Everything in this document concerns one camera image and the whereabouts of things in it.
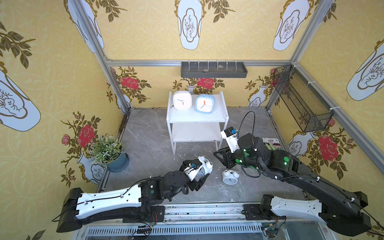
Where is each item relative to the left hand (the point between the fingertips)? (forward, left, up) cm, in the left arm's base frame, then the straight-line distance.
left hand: (204, 169), depth 68 cm
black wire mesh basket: (+29, -60, +6) cm, 67 cm away
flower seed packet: (+26, -52, -21) cm, 61 cm away
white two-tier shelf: (+29, +7, -5) cm, 30 cm away
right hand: (+2, -4, +8) cm, 10 cm away
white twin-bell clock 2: (0, -14, -12) cm, 19 cm away
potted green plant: (+12, +49, -3) cm, 50 cm away
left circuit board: (-20, +29, -23) cm, 42 cm away
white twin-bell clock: (-1, -1, +4) cm, 5 cm away
